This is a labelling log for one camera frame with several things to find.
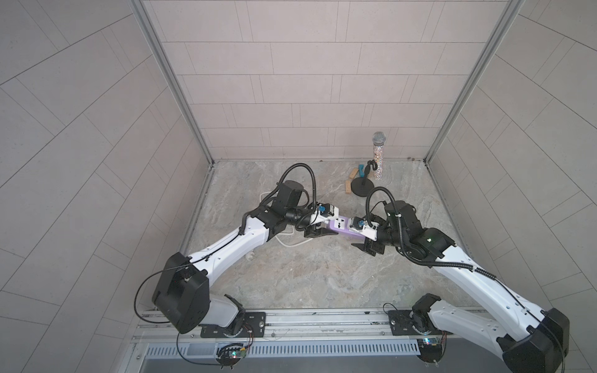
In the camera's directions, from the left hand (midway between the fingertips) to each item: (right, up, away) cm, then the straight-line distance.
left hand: (337, 221), depth 72 cm
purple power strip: (+1, 0, -4) cm, 4 cm away
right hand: (+7, -3, +3) cm, 8 cm away
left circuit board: (-31, -36, -8) cm, 48 cm away
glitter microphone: (+16, +28, +10) cm, 33 cm away
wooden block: (+10, +11, +35) cm, 38 cm away
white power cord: (-18, -9, +19) cm, 28 cm away
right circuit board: (+28, -38, -3) cm, 47 cm away
